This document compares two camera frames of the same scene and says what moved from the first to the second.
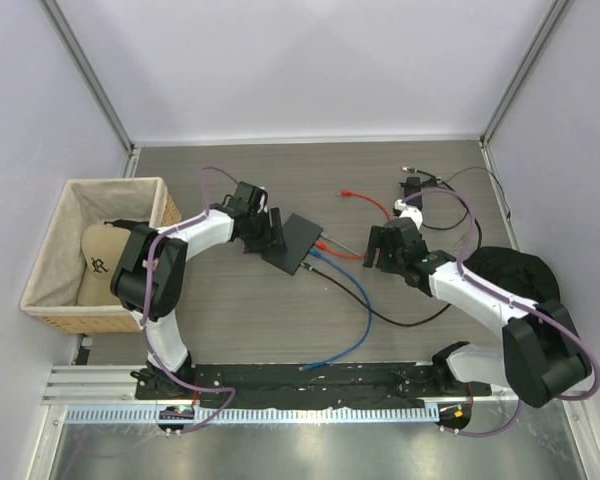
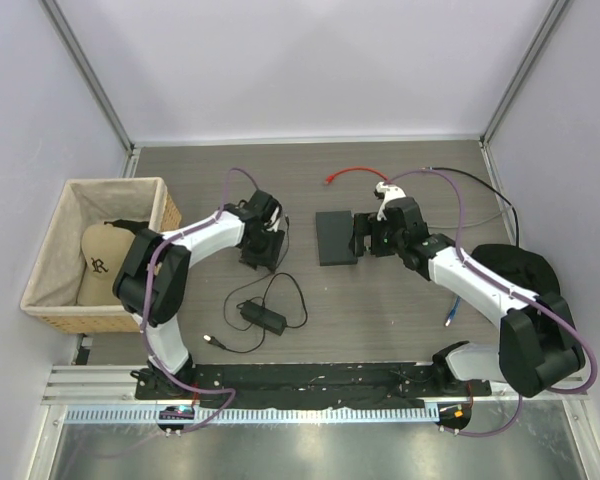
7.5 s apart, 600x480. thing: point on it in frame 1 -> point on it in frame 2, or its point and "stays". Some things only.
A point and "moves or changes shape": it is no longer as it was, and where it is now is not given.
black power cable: (414, 170) moves or changes shape
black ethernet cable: (453, 193) -> (492, 189)
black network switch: (300, 236) -> (334, 230)
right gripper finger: (375, 241) -> (356, 244)
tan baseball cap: (102, 246) stays
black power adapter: (413, 185) -> (263, 317)
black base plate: (305, 385) stays
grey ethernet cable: (341, 242) -> (478, 224)
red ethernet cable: (342, 255) -> (330, 178)
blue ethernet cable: (371, 315) -> (452, 311)
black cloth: (516, 271) stays
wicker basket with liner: (52, 294) stays
